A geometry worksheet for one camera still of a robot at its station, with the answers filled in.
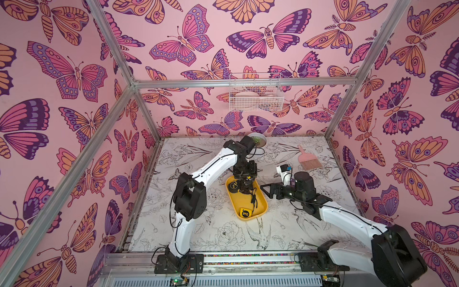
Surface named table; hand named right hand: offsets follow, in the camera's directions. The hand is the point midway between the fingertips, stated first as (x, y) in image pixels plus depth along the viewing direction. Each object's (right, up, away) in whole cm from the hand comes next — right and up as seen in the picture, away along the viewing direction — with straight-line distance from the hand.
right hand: (263, 187), depth 82 cm
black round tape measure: (-14, -2, +11) cm, 18 cm away
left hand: (-4, +5, +5) cm, 8 cm away
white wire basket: (-2, +48, +12) cm, 50 cm away
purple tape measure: (+9, +5, -13) cm, 16 cm away
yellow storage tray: (-11, -9, +11) cm, 18 cm away
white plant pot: (+2, +24, +23) cm, 33 cm away
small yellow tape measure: (-8, -13, +4) cm, 16 cm away
